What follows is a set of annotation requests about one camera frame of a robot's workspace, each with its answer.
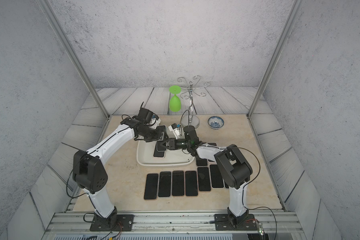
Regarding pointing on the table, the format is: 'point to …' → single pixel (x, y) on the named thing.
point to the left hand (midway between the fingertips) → (166, 138)
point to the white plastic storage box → (144, 153)
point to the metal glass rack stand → (191, 119)
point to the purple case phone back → (157, 154)
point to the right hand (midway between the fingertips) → (162, 145)
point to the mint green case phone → (160, 147)
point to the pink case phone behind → (178, 185)
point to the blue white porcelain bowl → (215, 122)
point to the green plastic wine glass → (175, 102)
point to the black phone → (151, 188)
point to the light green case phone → (164, 187)
